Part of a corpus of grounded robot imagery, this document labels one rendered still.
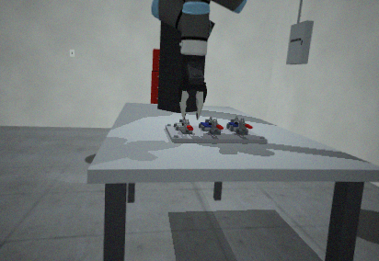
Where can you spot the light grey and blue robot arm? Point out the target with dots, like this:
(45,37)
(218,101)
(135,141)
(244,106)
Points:
(192,19)

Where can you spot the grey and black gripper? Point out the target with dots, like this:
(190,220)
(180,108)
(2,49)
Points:
(184,83)

